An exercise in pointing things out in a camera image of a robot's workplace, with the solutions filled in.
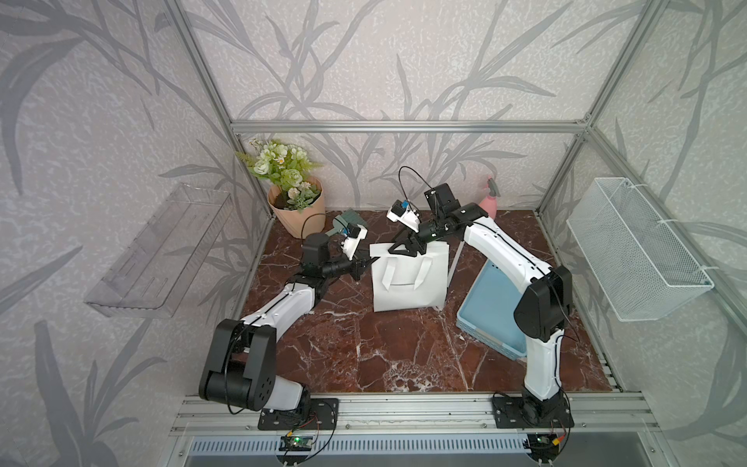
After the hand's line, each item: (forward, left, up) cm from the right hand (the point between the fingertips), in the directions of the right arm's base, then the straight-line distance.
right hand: (392, 243), depth 82 cm
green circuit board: (-44, +24, -23) cm, 55 cm away
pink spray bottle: (+28, -37, -12) cm, 48 cm away
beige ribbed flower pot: (+18, +31, -11) cm, 38 cm away
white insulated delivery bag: (-7, -4, -10) cm, 13 cm away
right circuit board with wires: (-45, -39, -27) cm, 65 cm away
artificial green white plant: (+28, +34, +8) cm, 45 cm away
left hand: (-3, +4, -2) cm, 5 cm away
